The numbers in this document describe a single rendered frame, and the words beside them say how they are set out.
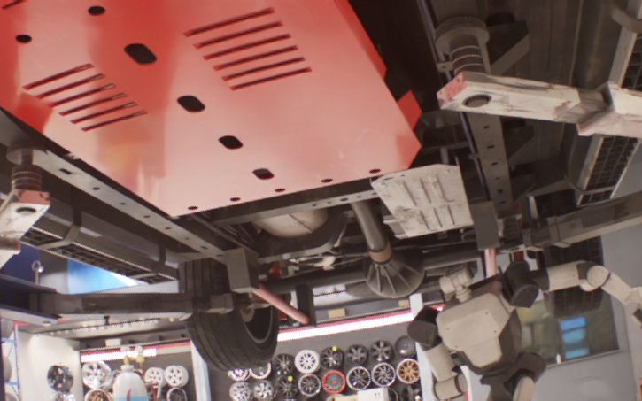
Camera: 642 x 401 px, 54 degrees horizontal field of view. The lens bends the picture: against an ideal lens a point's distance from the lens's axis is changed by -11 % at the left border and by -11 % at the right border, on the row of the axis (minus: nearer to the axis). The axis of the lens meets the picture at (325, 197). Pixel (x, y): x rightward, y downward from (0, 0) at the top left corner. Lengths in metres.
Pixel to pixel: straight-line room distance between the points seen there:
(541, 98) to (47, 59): 0.87
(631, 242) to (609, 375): 2.37
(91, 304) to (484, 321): 1.52
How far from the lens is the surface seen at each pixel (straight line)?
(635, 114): 1.43
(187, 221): 2.32
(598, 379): 12.12
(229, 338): 3.20
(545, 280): 2.55
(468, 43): 1.23
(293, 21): 1.15
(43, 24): 1.13
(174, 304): 2.89
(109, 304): 2.84
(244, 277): 2.60
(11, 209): 1.55
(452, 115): 1.81
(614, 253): 12.34
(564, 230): 2.50
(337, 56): 1.27
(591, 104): 1.34
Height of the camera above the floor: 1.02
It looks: 17 degrees up
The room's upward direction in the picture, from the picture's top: 7 degrees counter-clockwise
